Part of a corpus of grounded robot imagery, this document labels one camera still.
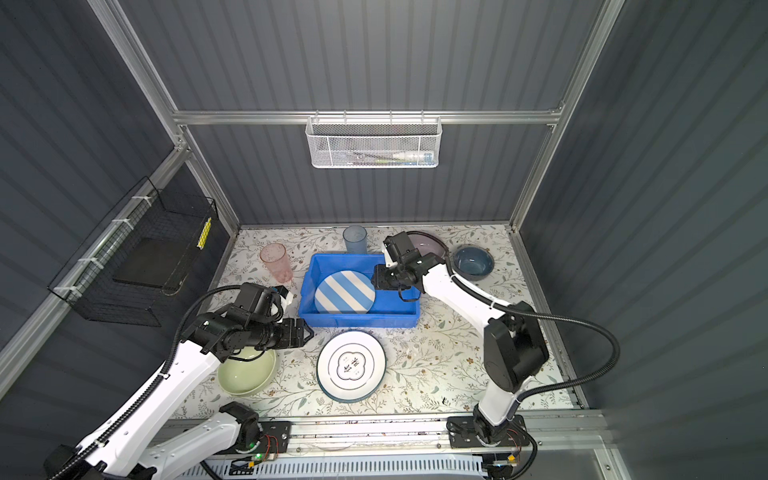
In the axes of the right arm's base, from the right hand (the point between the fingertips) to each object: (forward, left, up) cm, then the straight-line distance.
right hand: (379, 282), depth 86 cm
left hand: (-17, +19, +1) cm, 25 cm away
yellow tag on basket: (+7, +49, +12) cm, 51 cm away
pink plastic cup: (+12, +34, -2) cm, 36 cm away
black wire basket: (-15, +59, +22) cm, 65 cm away
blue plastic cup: (+22, +10, -5) cm, 25 cm away
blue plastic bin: (0, -3, -14) cm, 15 cm away
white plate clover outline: (-20, +8, -12) cm, 25 cm away
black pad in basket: (-2, +58, +13) cm, 60 cm away
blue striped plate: (+5, +12, -13) cm, 18 cm away
